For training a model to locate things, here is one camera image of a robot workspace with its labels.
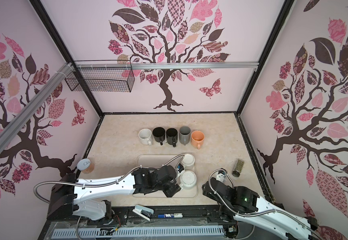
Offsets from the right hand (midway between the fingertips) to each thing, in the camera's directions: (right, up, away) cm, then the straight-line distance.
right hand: (203, 188), depth 74 cm
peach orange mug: (0, +23, +26) cm, 35 cm away
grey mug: (-8, +26, +21) cm, 34 cm away
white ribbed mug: (-7, +4, +4) cm, 9 cm away
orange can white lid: (-67, +8, +12) cm, 69 cm away
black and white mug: (-26, +26, +24) cm, 44 cm away
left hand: (-14, 0, 0) cm, 14 cm away
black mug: (-17, +25, +26) cm, 40 cm away
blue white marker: (-16, -13, -1) cm, 21 cm away
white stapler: (-29, -12, 0) cm, 32 cm away
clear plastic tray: (-26, +9, +23) cm, 36 cm away
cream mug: (-36, +25, +27) cm, 51 cm away
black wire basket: (-77, +71, +48) cm, 115 cm away
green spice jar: (+24, +7, +13) cm, 28 cm away
